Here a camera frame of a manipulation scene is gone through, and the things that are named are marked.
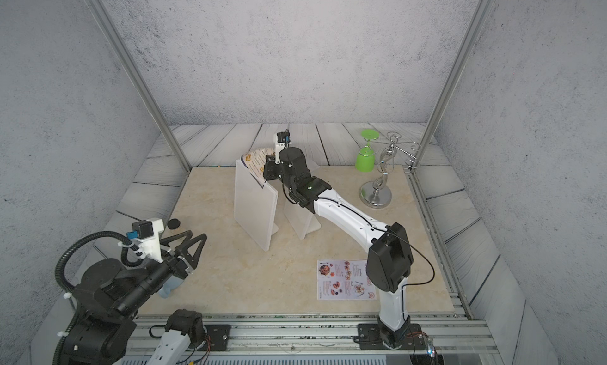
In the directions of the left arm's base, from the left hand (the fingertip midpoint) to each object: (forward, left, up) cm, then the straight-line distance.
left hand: (202, 236), depth 58 cm
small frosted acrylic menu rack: (+30, -23, -39) cm, 54 cm away
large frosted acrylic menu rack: (+31, -4, -30) cm, 43 cm away
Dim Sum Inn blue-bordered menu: (+30, -8, -4) cm, 31 cm away
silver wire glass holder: (+39, -56, -32) cm, 75 cm away
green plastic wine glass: (+45, -50, -17) cm, 70 cm away
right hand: (+28, -12, 0) cm, 31 cm away
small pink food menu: (+1, -38, -34) cm, 51 cm away
